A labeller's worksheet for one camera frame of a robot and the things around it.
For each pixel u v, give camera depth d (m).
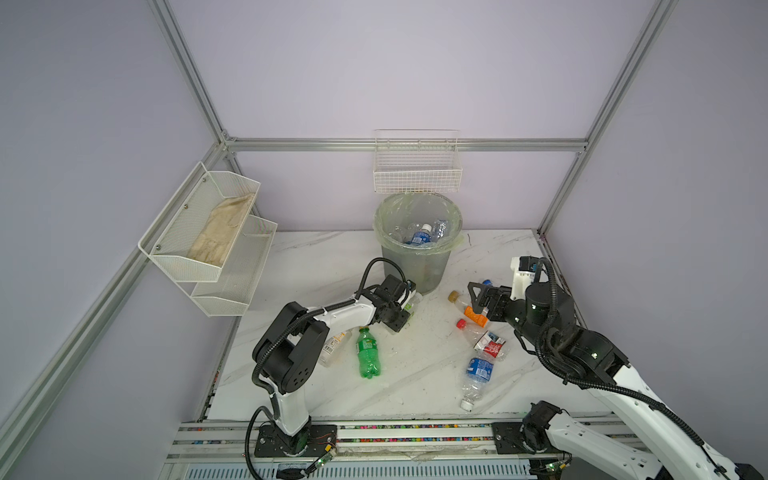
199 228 0.80
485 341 0.87
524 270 0.57
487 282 0.99
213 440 0.75
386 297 0.73
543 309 0.47
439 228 0.93
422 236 0.90
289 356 0.48
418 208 0.97
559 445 0.61
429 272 0.94
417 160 0.95
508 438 0.72
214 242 0.77
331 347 0.84
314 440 0.75
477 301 0.61
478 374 0.79
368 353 0.84
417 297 0.96
